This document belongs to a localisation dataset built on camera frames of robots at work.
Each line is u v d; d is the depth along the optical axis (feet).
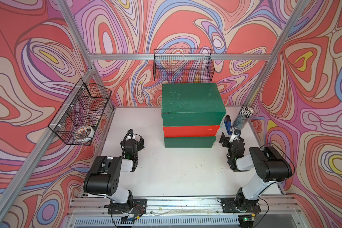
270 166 1.57
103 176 1.48
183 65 3.16
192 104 2.42
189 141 2.98
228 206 2.41
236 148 2.35
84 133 2.27
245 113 3.04
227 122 3.50
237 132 2.58
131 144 2.39
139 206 2.39
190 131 2.77
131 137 2.59
